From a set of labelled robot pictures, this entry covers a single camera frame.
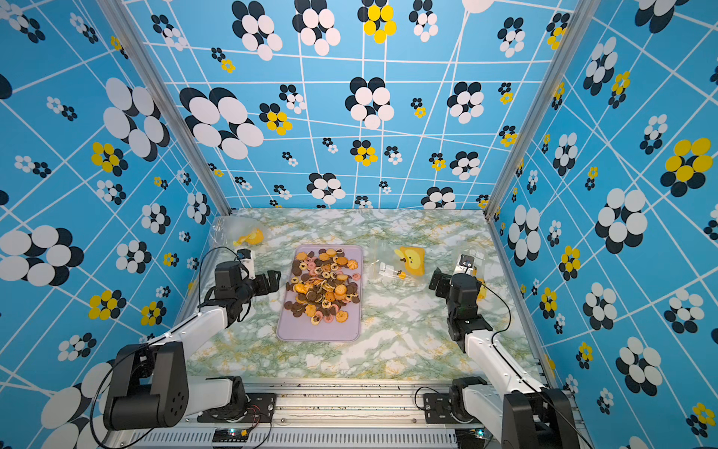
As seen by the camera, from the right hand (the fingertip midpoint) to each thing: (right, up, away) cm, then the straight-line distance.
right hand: (457, 272), depth 86 cm
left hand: (-60, -1, +6) cm, 61 cm away
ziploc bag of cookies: (-17, 0, +13) cm, 21 cm away
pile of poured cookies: (-43, -5, +8) cm, 44 cm away
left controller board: (-64, -41, -14) cm, 77 cm away
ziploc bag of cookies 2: (-81, +13, +27) cm, 86 cm away
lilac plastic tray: (-33, -19, +1) cm, 38 cm away
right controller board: (0, -40, -16) cm, 43 cm away
